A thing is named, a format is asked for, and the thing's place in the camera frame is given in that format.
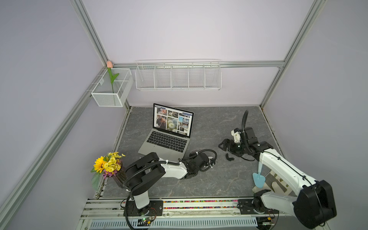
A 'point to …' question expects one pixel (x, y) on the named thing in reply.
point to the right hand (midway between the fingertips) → (223, 146)
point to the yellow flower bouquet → (110, 165)
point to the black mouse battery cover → (229, 158)
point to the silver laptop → (171, 133)
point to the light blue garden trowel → (259, 179)
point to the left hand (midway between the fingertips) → (196, 153)
